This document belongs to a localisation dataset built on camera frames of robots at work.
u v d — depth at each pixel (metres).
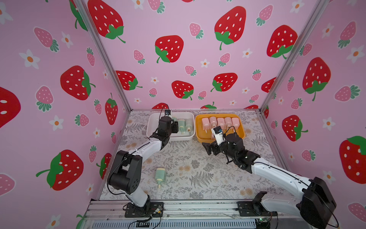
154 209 0.72
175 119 0.91
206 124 1.04
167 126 0.71
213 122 1.04
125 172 0.46
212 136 0.69
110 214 0.73
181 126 1.01
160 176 0.79
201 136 1.03
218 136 0.69
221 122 1.04
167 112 0.78
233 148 0.60
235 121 1.05
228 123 1.04
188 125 1.02
